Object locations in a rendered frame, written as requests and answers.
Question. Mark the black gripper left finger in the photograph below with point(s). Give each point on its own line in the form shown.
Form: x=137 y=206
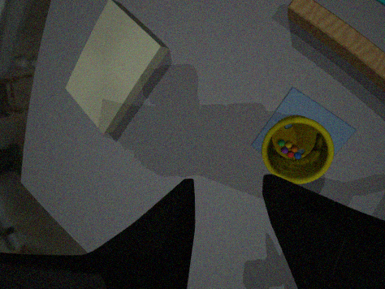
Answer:
x=154 y=252

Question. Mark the beige rectangular block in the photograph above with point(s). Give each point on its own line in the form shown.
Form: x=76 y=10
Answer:
x=118 y=58

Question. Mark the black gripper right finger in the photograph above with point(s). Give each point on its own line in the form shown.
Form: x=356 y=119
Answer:
x=327 y=245

